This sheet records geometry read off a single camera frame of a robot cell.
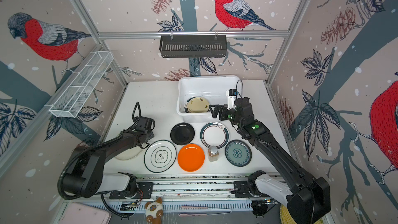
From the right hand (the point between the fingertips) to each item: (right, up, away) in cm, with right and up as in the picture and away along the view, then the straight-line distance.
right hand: (215, 107), depth 76 cm
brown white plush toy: (-27, -45, -10) cm, 53 cm away
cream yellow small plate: (-9, -1, +29) cm, 30 cm away
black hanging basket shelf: (-13, +41, +31) cm, 53 cm away
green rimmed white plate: (+1, -18, +17) cm, 25 cm away
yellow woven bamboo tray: (+30, -47, -10) cm, 57 cm away
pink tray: (-62, -46, -9) cm, 78 cm away
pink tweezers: (-6, -46, -6) cm, 47 cm away
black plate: (-19, -17, +16) cm, 30 cm away
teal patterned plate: (+14, -27, +10) cm, 32 cm away
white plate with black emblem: (-30, -28, +8) cm, 42 cm away
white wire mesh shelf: (-68, +3, -4) cm, 69 cm away
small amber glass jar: (-1, -23, 0) cm, 24 cm away
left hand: (-40, -17, +15) cm, 46 cm away
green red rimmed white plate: (-18, -1, +28) cm, 33 cm away
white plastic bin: (+2, +11, +35) cm, 37 cm away
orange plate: (-13, -29, +8) cm, 32 cm away
